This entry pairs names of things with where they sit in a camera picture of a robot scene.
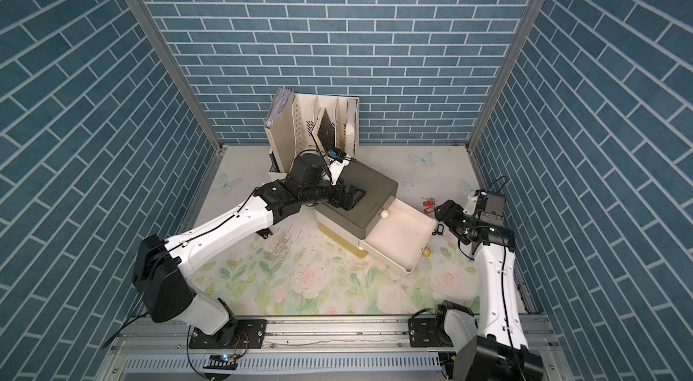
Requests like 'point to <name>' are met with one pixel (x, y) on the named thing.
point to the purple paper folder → (280, 101)
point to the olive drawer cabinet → (350, 227)
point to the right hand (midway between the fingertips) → (447, 215)
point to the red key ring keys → (429, 203)
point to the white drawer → (400, 234)
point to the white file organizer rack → (289, 132)
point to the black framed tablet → (325, 131)
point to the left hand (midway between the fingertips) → (361, 189)
